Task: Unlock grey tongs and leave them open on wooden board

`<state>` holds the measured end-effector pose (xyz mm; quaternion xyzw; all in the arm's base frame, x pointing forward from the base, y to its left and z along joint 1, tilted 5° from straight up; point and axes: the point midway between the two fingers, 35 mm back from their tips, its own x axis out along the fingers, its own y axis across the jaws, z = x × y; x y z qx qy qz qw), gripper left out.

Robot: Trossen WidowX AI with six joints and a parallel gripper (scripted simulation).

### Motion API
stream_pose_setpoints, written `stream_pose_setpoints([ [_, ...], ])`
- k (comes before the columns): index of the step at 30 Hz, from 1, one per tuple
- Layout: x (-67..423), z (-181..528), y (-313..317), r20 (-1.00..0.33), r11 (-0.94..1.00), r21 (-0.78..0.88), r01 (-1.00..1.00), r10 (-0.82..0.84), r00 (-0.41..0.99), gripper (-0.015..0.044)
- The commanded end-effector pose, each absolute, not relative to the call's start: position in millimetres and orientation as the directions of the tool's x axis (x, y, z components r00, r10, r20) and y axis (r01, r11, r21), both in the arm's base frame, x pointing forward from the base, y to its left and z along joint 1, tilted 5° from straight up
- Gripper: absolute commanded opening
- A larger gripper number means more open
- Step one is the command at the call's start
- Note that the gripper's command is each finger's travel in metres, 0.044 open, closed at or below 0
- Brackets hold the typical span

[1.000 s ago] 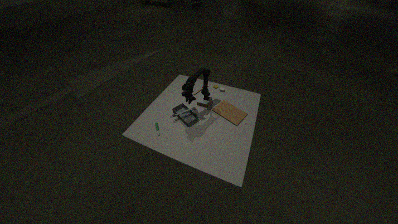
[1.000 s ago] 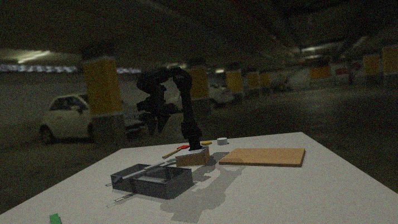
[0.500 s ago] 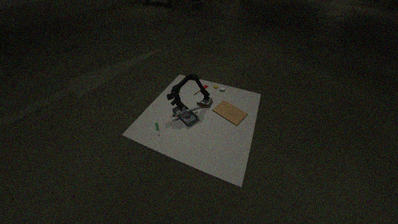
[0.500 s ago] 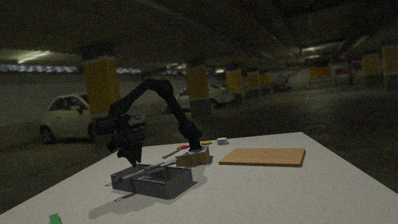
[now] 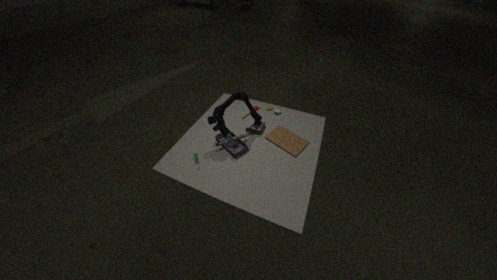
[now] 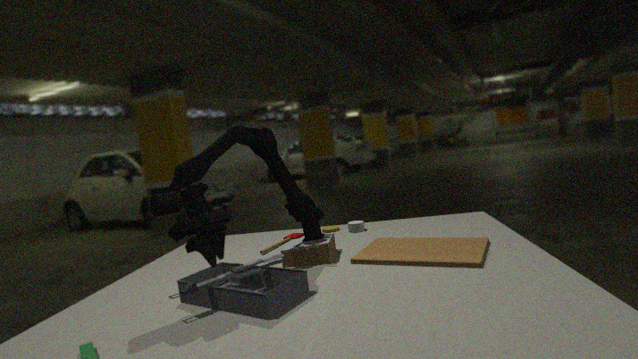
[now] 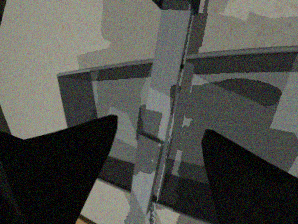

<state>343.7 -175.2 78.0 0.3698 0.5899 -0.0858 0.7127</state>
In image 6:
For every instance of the short grey cylinder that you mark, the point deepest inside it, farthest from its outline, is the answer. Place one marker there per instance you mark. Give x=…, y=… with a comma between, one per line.
x=356, y=226

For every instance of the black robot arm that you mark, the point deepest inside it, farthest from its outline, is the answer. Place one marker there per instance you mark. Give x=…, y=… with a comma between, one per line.
x=263, y=143

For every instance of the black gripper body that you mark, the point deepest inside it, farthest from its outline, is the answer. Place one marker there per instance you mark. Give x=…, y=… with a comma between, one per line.
x=207, y=220

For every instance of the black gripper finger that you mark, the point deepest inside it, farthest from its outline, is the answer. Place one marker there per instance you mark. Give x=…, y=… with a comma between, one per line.
x=216, y=237
x=207, y=252

